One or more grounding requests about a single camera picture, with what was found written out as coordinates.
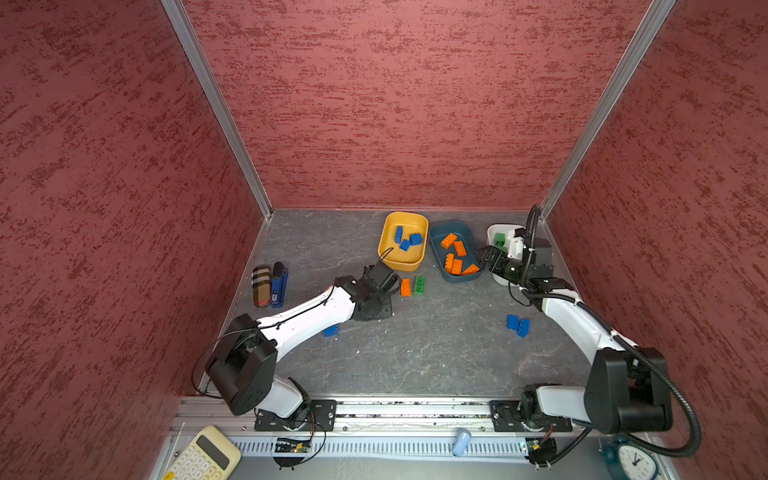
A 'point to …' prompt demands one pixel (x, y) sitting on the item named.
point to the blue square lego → (416, 239)
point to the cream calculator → (211, 456)
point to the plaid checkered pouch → (261, 280)
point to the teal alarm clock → (627, 459)
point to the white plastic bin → (492, 230)
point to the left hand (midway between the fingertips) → (381, 314)
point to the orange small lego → (457, 266)
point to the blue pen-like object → (279, 282)
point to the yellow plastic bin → (407, 234)
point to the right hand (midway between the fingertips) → (479, 260)
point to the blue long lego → (398, 234)
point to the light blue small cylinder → (462, 441)
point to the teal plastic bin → (464, 233)
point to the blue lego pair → (521, 325)
